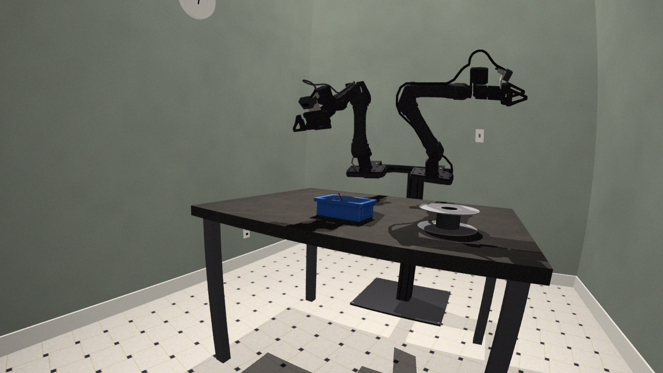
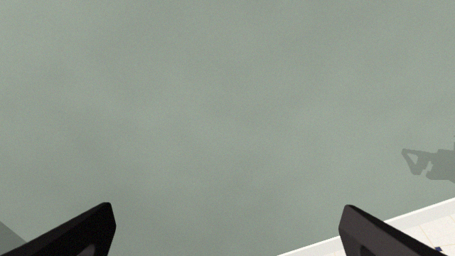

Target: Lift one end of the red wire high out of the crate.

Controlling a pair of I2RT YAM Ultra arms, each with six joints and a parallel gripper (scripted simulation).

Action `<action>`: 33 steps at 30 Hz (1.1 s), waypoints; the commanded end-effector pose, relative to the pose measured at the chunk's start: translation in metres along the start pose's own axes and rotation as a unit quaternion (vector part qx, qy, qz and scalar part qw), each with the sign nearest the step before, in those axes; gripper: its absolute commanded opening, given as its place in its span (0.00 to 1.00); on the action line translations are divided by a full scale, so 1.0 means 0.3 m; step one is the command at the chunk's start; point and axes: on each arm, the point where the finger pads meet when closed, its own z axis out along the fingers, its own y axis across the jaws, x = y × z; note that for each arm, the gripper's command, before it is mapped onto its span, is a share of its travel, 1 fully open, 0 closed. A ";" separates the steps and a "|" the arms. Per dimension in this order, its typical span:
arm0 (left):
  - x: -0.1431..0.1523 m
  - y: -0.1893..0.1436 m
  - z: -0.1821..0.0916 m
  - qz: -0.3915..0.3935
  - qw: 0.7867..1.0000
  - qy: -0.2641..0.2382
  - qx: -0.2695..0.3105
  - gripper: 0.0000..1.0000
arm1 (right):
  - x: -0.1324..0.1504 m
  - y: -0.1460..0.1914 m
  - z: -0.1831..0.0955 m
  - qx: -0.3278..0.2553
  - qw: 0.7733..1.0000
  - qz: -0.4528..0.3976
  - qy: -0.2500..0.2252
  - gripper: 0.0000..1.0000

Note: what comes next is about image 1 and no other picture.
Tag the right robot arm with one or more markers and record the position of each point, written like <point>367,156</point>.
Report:
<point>360,100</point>

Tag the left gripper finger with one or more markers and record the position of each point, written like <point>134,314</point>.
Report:
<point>511,85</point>
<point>511,91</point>

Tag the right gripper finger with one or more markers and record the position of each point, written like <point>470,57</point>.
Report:
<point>301,124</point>
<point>323,116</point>

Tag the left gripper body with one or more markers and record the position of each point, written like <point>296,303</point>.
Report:
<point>499,92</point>

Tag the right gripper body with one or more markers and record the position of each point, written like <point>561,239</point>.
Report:
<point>311,116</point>

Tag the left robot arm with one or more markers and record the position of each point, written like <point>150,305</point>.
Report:
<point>408,106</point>

